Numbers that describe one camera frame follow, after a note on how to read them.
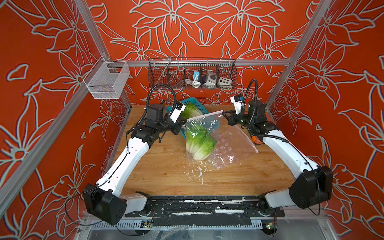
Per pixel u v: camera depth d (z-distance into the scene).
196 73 0.83
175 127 0.64
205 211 0.73
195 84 0.85
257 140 0.60
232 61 0.92
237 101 0.68
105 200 0.37
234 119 0.69
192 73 0.85
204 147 0.84
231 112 0.71
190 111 1.07
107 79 0.93
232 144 0.95
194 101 1.10
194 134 0.74
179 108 0.61
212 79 0.90
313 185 0.40
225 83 0.92
